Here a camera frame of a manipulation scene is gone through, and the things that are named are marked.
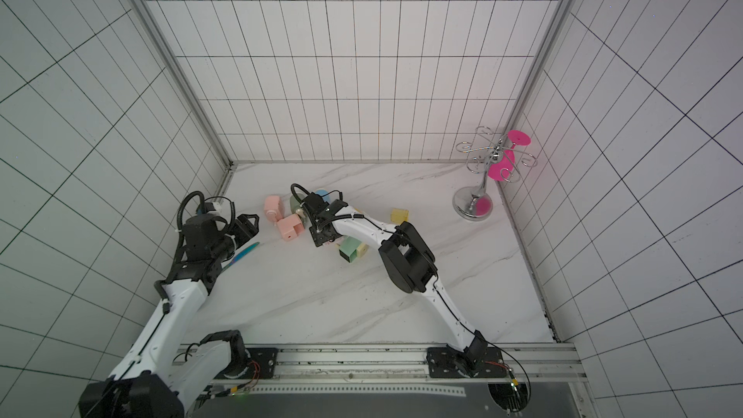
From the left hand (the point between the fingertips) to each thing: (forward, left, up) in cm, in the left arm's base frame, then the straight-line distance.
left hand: (251, 226), depth 83 cm
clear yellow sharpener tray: (+13, -44, -13) cm, 48 cm away
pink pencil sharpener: (+12, -1, -8) cm, 15 cm away
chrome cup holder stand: (+19, -73, -14) cm, 76 cm away
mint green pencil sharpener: (-1, -28, -11) cm, 30 cm away
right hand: (+9, -21, -13) cm, 27 cm away
